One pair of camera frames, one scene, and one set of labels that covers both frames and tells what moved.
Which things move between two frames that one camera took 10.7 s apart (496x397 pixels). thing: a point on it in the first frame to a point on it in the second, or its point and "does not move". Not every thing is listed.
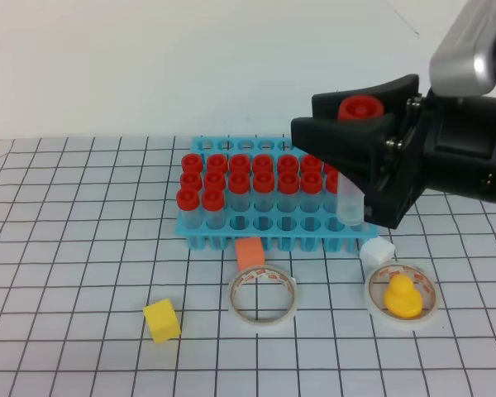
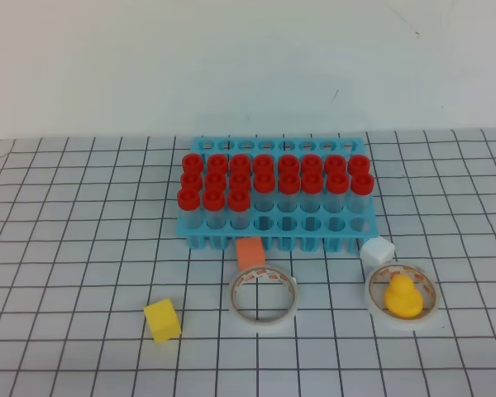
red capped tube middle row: [311, 190] does not move
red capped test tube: [350, 198] to [239, 208]
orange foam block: [250, 252] does not move
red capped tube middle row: [215, 181] does not move
